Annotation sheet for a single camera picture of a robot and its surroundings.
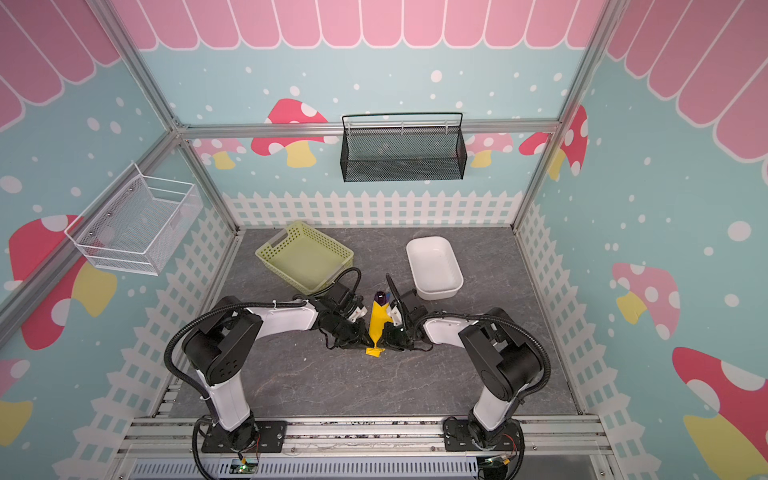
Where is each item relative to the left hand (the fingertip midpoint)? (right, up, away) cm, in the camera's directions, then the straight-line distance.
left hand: (370, 350), depth 88 cm
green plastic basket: (-25, +28, +22) cm, 44 cm away
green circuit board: (-30, -24, -15) cm, 41 cm away
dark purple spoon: (+2, +14, +9) cm, 17 cm away
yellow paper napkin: (+2, +8, +8) cm, 12 cm away
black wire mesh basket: (+10, +60, +6) cm, 61 cm away
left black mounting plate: (-24, -18, -13) cm, 33 cm away
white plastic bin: (+22, +24, +18) cm, 37 cm away
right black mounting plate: (+23, -18, -14) cm, 32 cm away
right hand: (+2, +2, +1) cm, 3 cm away
